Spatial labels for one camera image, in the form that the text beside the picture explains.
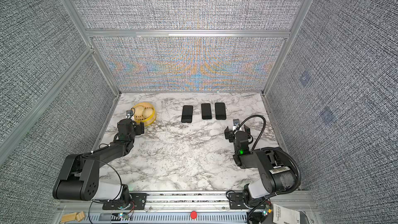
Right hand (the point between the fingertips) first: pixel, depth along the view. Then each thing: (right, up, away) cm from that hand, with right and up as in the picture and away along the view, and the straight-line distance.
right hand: (238, 125), depth 92 cm
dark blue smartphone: (-18, +7, +15) cm, 24 cm away
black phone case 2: (-8, +8, +15) cm, 19 cm away
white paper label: (+13, -37, -23) cm, 46 cm away
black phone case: (-31, +6, +17) cm, 36 cm away
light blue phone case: (-18, +9, +18) cm, 27 cm away
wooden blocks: (-77, -38, -23) cm, 89 cm away
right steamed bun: (-57, +7, +9) cm, 58 cm away
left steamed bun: (-62, +9, +8) cm, 63 cm away
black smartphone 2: (-8, +8, +16) cm, 19 cm away
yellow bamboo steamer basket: (-56, +1, +6) cm, 56 cm away
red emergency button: (-25, -37, -23) cm, 50 cm away
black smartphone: (-31, +6, +17) cm, 36 cm away
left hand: (-62, +2, 0) cm, 62 cm away
